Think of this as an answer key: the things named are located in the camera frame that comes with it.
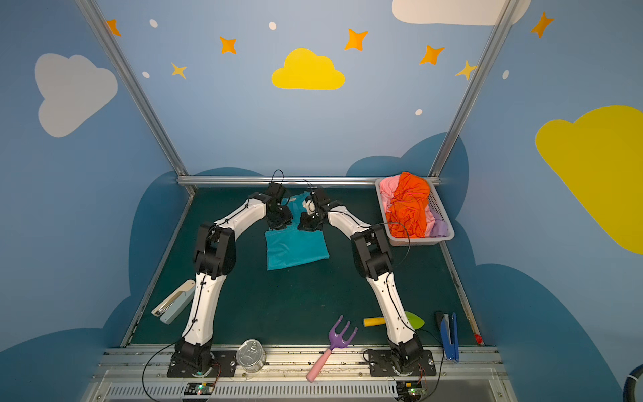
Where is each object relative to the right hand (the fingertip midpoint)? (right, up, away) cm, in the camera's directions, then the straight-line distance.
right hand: (300, 224), depth 104 cm
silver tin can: (-11, -37, -33) cm, 51 cm away
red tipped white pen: (+63, -38, -20) cm, 76 cm away
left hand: (-3, +1, +1) cm, 3 cm away
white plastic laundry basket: (+58, +7, +2) cm, 59 cm away
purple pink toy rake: (+14, -37, -25) cm, 47 cm away
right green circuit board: (+35, -47, -33) cm, 67 cm away
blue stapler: (+51, -35, -25) cm, 66 cm away
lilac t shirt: (+55, -1, -9) cm, 56 cm away
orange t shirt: (+44, +3, -3) cm, 44 cm away
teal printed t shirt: (-4, -9, -3) cm, 10 cm away
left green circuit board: (-26, -46, -33) cm, 63 cm away
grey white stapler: (-41, -26, -21) cm, 53 cm away
